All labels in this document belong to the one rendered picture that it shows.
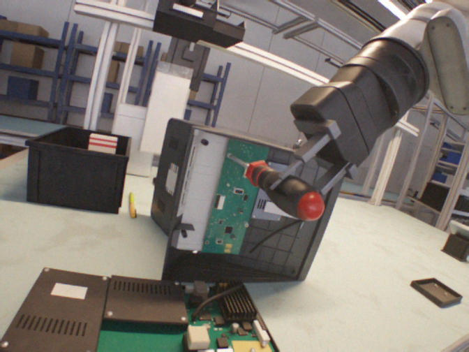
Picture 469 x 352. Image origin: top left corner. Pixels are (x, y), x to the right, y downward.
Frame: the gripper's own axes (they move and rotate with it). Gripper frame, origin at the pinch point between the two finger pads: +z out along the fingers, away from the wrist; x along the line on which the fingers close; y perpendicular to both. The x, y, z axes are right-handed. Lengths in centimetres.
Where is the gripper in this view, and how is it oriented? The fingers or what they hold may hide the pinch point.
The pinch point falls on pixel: (280, 201)
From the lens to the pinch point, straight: 18.9
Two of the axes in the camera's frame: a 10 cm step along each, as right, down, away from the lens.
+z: -7.6, 6.5, -0.4
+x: -5.8, -7.0, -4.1
